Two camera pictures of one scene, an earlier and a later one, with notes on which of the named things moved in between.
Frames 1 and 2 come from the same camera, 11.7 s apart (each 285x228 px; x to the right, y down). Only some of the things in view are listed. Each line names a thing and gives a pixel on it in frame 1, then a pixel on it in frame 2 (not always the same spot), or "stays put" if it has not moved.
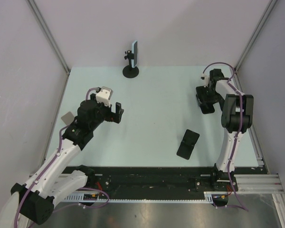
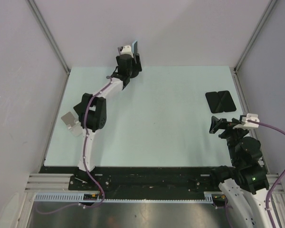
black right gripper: [202, 90] to [222, 123]
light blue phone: [134, 50] stays put
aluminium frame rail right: [270, 7] stays put
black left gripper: [116, 117] to [137, 64]
